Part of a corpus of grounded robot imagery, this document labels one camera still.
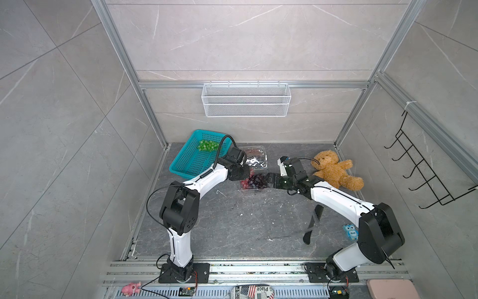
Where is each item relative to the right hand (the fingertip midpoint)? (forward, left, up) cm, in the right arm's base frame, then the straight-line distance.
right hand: (273, 179), depth 88 cm
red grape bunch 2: (+4, +14, -9) cm, 17 cm away
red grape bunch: (+24, +8, -7) cm, 26 cm away
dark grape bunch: (+4, +7, -7) cm, 10 cm away
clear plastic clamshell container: (+18, +7, -6) cm, 20 cm away
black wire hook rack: (-17, -54, +18) cm, 59 cm away
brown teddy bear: (+9, -34, -5) cm, 35 cm away
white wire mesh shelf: (+41, +12, +18) cm, 46 cm away
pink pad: (-43, -41, -11) cm, 61 cm away
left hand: (+6, +11, -1) cm, 12 cm away
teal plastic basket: (+28, +42, -11) cm, 52 cm away
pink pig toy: (-42, +58, -10) cm, 72 cm away
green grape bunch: (+30, +36, -6) cm, 47 cm away
